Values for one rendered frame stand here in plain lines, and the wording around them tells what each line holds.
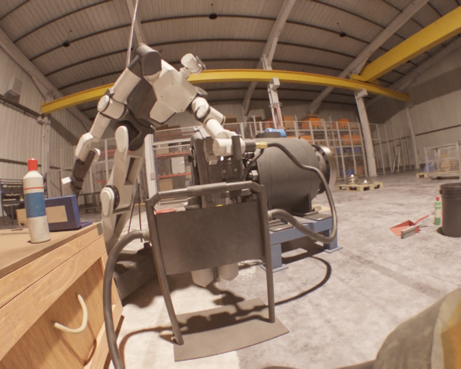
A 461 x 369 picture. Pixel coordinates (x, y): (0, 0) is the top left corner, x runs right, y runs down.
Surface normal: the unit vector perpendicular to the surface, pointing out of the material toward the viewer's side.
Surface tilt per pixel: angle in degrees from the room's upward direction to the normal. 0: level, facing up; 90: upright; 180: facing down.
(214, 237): 90
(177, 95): 140
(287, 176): 97
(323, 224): 90
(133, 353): 0
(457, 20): 90
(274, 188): 110
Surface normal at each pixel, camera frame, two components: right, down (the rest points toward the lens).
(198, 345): -0.11, -0.99
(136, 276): 0.96, -0.11
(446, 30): -0.98, 0.11
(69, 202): 0.27, 0.09
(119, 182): -0.24, 0.04
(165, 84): 0.24, 0.35
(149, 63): 0.63, 0.69
